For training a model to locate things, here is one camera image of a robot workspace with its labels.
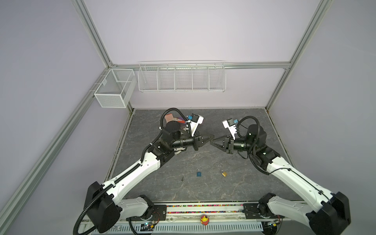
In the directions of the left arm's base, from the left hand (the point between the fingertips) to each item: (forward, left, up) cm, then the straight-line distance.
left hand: (213, 139), depth 64 cm
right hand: (-1, +1, -3) cm, 3 cm away
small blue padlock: (-3, +6, -32) cm, 33 cm away
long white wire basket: (+53, +13, -3) cm, 55 cm away
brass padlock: (-4, -9, -32) cm, 34 cm away
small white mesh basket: (+51, +59, -8) cm, 78 cm away
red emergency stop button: (-27, +6, -26) cm, 38 cm away
